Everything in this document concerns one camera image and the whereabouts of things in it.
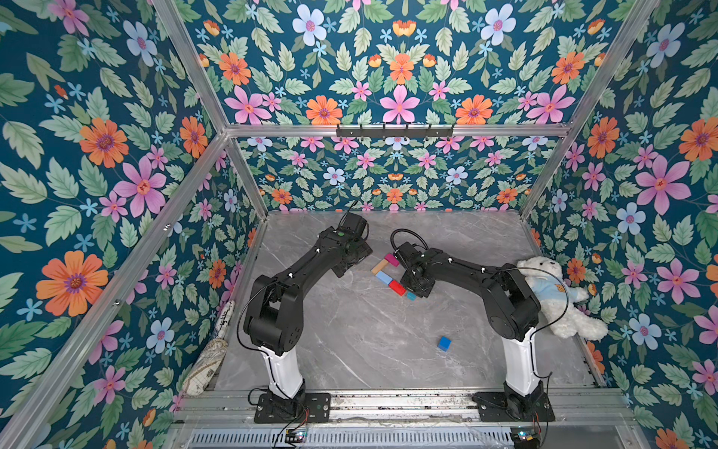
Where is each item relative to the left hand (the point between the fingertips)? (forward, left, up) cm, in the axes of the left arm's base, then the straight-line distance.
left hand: (362, 256), depth 92 cm
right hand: (-8, -15, -11) cm, 20 cm away
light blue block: (-3, -7, -10) cm, 13 cm away
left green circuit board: (-47, +20, -13) cm, 53 cm away
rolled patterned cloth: (-30, +47, -9) cm, 57 cm away
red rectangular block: (-8, -11, -8) cm, 16 cm away
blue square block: (-27, -24, -11) cm, 38 cm away
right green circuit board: (-52, -40, -13) cm, 67 cm away
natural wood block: (+2, -6, -11) cm, 12 cm away
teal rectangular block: (-12, -15, -9) cm, 21 cm away
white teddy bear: (-19, -60, -4) cm, 63 cm away
